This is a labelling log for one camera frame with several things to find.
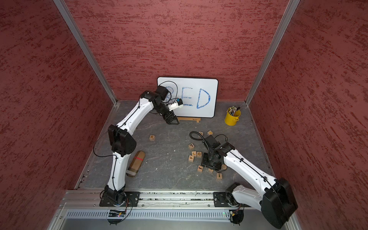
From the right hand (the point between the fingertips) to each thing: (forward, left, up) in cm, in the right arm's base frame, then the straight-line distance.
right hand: (205, 168), depth 78 cm
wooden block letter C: (+11, +6, -5) cm, 13 cm away
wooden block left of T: (0, -3, -5) cm, 6 cm away
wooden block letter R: (+23, +34, -3) cm, 41 cm away
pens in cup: (+34, -21, +9) cm, 41 cm away
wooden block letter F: (+8, +8, -5) cm, 12 cm away
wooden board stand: (+38, +8, -3) cm, 39 cm away
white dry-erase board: (+46, +1, +13) cm, 48 cm away
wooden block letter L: (+16, +7, -5) cm, 18 cm away
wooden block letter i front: (-3, -8, -4) cm, 10 cm away
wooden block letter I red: (+2, +3, -5) cm, 6 cm away
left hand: (+27, +18, +10) cm, 34 cm away
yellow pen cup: (+35, -22, -2) cm, 41 cm away
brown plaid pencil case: (+5, +41, -3) cm, 42 cm away
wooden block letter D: (+10, +3, -4) cm, 11 cm away
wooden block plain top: (+26, -7, -5) cm, 28 cm away
